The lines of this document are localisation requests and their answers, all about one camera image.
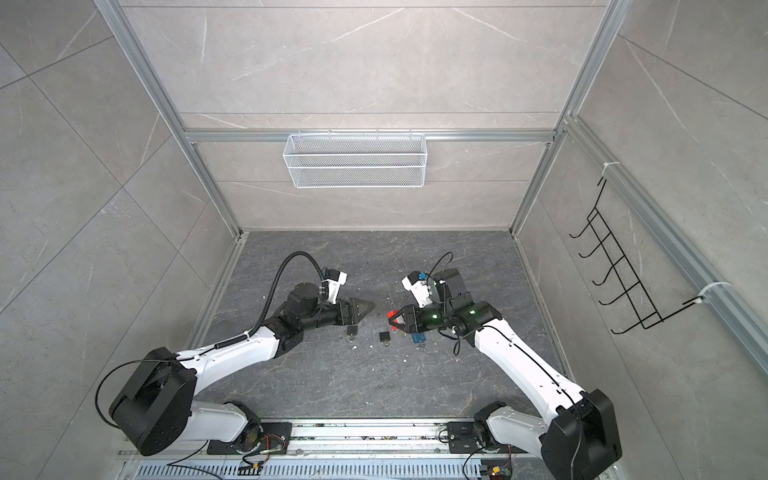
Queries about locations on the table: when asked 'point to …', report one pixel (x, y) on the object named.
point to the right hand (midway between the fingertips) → (396, 318)
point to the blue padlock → (418, 337)
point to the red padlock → (391, 313)
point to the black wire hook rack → (646, 314)
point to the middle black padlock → (385, 337)
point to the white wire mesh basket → (357, 161)
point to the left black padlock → (351, 332)
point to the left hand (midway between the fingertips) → (367, 301)
